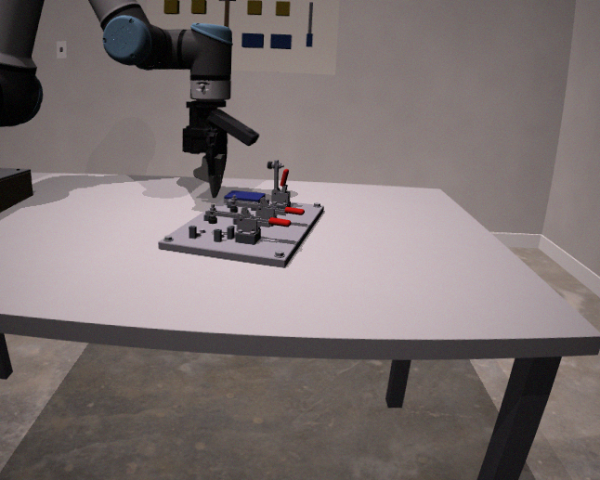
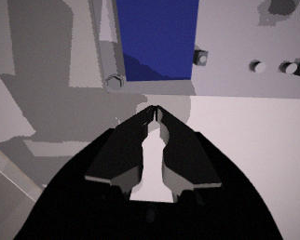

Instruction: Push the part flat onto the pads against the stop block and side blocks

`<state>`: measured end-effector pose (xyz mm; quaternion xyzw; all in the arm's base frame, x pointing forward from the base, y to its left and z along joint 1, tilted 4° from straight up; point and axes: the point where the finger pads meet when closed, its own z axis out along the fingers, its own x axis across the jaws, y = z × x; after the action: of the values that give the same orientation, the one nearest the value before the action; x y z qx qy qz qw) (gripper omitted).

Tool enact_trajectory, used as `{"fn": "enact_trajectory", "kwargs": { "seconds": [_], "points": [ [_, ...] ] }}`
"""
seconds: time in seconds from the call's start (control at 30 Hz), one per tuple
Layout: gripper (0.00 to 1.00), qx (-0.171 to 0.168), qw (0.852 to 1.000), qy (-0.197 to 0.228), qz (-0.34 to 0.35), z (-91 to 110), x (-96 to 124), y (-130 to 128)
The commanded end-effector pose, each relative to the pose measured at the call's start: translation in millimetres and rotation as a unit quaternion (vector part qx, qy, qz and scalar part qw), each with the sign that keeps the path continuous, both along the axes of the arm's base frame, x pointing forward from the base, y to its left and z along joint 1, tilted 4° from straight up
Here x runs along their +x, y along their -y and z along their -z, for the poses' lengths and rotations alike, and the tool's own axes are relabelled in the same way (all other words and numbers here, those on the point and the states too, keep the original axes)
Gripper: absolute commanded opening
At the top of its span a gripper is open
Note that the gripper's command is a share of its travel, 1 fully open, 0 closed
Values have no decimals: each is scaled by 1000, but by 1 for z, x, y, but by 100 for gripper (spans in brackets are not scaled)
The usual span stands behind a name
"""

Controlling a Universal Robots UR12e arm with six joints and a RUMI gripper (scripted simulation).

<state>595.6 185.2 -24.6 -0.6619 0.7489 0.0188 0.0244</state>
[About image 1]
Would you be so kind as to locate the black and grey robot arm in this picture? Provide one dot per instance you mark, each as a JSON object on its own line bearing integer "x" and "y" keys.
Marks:
{"x": 205, "y": 50}

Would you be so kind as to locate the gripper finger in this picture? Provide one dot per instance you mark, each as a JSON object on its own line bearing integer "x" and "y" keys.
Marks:
{"x": 209, "y": 169}
{"x": 222, "y": 157}

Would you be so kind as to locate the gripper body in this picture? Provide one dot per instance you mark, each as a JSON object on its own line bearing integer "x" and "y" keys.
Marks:
{"x": 195, "y": 138}

